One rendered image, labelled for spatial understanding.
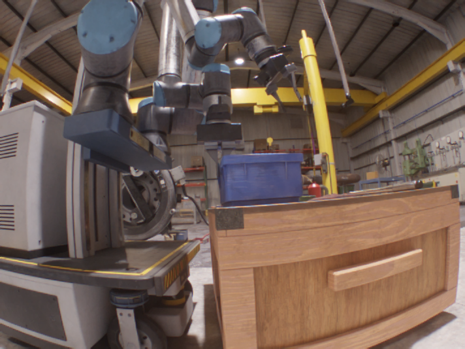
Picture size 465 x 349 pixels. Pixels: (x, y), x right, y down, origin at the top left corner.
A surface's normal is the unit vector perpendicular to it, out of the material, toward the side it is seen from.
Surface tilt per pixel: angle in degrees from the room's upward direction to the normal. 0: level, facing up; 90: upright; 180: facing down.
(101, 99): 70
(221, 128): 90
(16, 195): 90
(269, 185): 90
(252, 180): 90
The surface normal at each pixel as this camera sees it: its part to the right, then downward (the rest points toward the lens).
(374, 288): 0.11, -0.14
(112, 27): 0.39, -0.06
